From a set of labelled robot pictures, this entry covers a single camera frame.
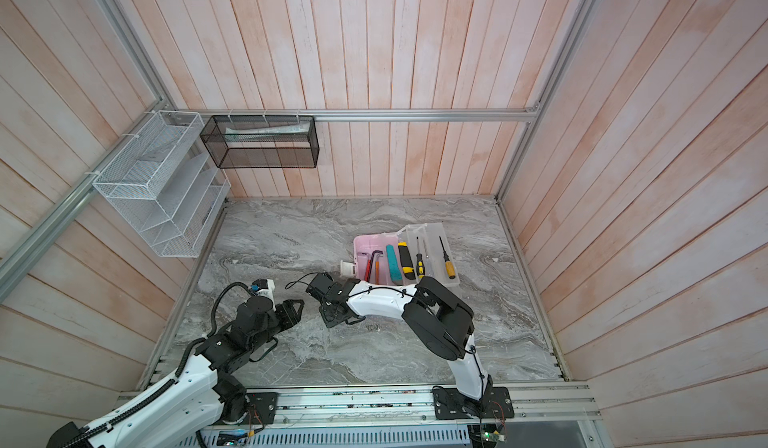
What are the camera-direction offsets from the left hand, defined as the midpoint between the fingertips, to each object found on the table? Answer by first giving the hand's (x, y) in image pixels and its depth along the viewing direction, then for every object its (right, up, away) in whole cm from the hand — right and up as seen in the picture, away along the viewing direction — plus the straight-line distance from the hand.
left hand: (299, 310), depth 83 cm
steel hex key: (+20, +12, +18) cm, 30 cm away
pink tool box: (+39, +17, +10) cm, 44 cm away
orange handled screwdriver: (+43, +12, +4) cm, 45 cm away
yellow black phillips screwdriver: (+35, +12, +3) cm, 37 cm away
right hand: (+9, -3, +7) cm, 12 cm away
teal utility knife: (+28, +9, +7) cm, 30 cm away
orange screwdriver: (+22, +8, +18) cm, 29 cm away
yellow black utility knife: (+31, +13, +10) cm, 35 cm away
